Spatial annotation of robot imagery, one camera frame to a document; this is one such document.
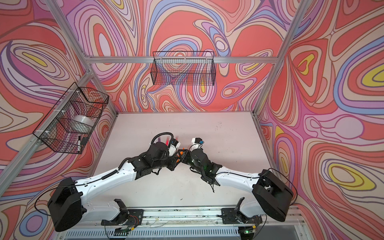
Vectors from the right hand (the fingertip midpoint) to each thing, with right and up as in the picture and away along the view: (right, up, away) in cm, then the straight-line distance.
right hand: (178, 154), depth 80 cm
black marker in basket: (-48, +6, -8) cm, 49 cm away
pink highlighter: (-4, +9, -11) cm, 15 cm away
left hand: (+3, -2, -1) cm, 3 cm away
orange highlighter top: (+2, +3, -9) cm, 9 cm away
